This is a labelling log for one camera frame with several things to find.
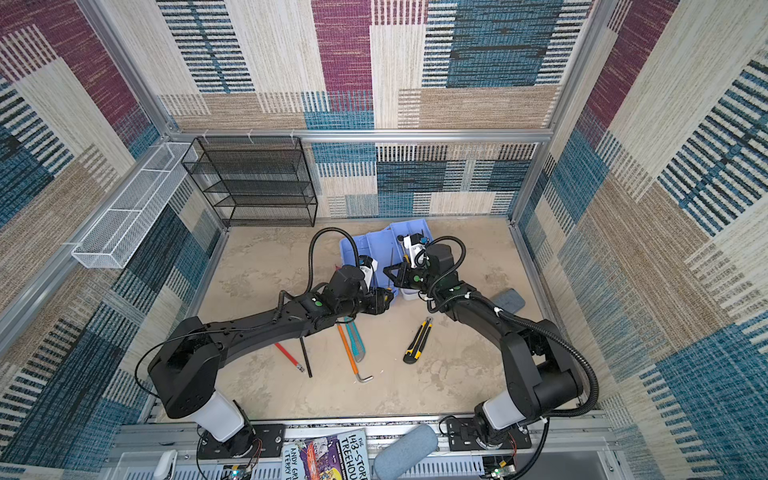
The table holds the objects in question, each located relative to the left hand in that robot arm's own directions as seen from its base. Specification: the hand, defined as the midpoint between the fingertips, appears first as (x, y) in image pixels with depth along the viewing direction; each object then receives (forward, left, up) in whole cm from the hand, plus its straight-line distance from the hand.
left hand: (390, 292), depth 83 cm
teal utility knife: (-8, +10, -15) cm, 19 cm away
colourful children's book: (-36, +13, -13) cm, 40 cm away
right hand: (+5, +2, +2) cm, 5 cm away
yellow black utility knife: (-11, -7, -14) cm, 19 cm away
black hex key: (-13, +24, -15) cm, 31 cm away
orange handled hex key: (-16, +10, -16) cm, 24 cm away
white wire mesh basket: (+4, +65, +18) cm, 68 cm away
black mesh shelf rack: (+47, +49, +1) cm, 68 cm away
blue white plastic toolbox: (+22, +1, -7) cm, 23 cm away
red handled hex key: (-14, +26, -15) cm, 33 cm away
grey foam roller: (-36, -2, -12) cm, 38 cm away
